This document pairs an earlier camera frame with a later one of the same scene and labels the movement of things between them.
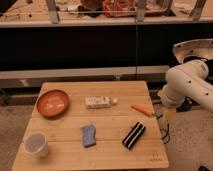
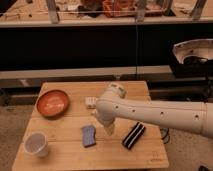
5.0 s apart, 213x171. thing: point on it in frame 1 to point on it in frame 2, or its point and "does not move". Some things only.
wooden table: x=95 y=125 does not move
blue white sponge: x=88 y=136 does not move
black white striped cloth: x=133 y=135 does not move
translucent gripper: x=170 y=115 to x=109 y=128
